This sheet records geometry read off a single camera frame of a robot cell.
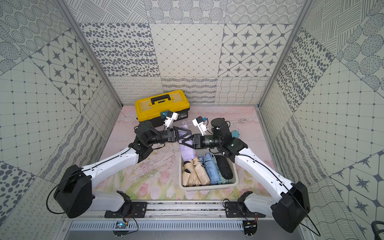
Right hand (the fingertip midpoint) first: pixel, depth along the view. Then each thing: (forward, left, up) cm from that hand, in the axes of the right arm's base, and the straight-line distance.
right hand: (185, 143), depth 68 cm
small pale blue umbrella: (-5, -13, -16) cm, 21 cm away
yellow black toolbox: (+31, +27, -9) cm, 42 cm away
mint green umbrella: (-10, -19, -20) cm, 29 cm away
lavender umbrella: (-5, -1, +1) cm, 5 cm away
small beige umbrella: (-7, -7, -16) cm, 19 cm away
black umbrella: (-4, -20, -17) cm, 27 cm away
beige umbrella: (-11, -2, -14) cm, 18 cm away
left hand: (+2, -3, +7) cm, 8 cm away
